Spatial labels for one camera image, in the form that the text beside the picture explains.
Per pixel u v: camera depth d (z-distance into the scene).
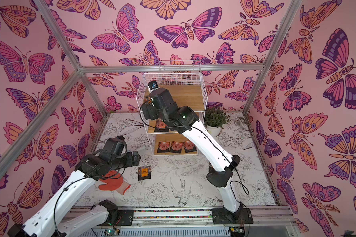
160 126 0.80
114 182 0.85
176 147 0.99
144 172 0.88
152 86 0.55
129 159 0.65
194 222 0.73
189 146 0.98
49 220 0.39
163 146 1.00
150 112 0.58
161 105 0.48
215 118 0.90
